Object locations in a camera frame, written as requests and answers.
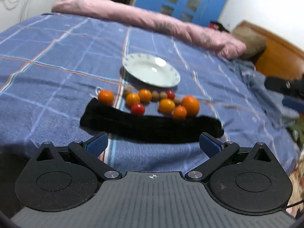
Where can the blue plaid bed sheet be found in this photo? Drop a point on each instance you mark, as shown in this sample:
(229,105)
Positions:
(52,71)

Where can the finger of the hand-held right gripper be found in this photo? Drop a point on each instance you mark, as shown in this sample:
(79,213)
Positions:
(280,85)
(293,104)

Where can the large orange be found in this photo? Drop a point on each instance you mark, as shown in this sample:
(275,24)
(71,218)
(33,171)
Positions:
(190,105)

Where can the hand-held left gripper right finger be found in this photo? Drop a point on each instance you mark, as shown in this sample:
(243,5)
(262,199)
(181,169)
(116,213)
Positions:
(209,145)

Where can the blue cabinet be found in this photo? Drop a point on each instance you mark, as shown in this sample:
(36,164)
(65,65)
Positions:
(182,0)

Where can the pink rolled quilt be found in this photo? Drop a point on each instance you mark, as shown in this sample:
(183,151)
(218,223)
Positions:
(152,20)

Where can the wooden headboard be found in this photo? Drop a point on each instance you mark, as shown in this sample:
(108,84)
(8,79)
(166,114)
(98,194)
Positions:
(277,52)

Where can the red tomato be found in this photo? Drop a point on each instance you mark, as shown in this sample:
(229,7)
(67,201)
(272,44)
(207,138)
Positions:
(170,94)
(138,109)

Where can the red and black object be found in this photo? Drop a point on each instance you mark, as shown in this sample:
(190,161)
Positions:
(217,25)

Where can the small mandarin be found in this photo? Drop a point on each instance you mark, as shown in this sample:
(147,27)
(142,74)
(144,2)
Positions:
(166,106)
(132,99)
(145,95)
(106,97)
(179,112)

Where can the black knitted cloth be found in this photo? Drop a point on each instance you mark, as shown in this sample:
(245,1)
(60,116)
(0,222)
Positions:
(147,128)

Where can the brown pillow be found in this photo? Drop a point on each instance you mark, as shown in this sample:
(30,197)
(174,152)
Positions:
(250,43)

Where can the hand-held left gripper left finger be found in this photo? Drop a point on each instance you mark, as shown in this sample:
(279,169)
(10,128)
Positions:
(97,143)

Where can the floral cloth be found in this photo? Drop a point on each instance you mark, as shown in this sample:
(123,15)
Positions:
(298,175)

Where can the grey-blue blanket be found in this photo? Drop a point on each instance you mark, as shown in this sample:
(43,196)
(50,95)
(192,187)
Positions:
(263,85)

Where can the white floral plate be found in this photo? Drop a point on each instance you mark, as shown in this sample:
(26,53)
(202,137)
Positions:
(152,70)

